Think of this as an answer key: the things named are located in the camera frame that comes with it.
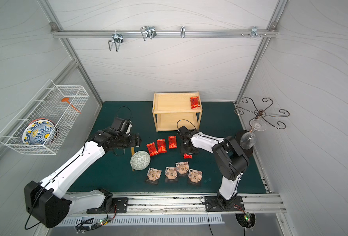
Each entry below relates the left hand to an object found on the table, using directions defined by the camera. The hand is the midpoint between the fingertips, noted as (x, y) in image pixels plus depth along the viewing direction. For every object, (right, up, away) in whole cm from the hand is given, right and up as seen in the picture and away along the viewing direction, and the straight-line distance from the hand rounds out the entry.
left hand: (136, 141), depth 79 cm
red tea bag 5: (+33, +23, +11) cm, 41 cm away
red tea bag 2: (+12, -6, +14) cm, 20 cm away
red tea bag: (+6, -8, +14) cm, 17 cm away
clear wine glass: (+59, +1, -4) cm, 59 cm away
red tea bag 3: (+19, -3, +17) cm, 25 cm away
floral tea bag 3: (+25, -17, +7) cm, 31 cm away
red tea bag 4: (+29, -11, +9) cm, 32 cm away
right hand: (+29, -9, +15) cm, 33 cm away
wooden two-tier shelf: (+19, +17, +9) cm, 27 cm away
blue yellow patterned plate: (-37, +7, -17) cm, 41 cm away
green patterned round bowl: (0, -13, +9) cm, 16 cm away
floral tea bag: (+8, -21, +5) cm, 23 cm away
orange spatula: (-38, +23, 0) cm, 44 cm away
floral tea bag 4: (+33, -21, +4) cm, 39 cm away
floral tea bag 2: (+19, -19, +5) cm, 27 cm away
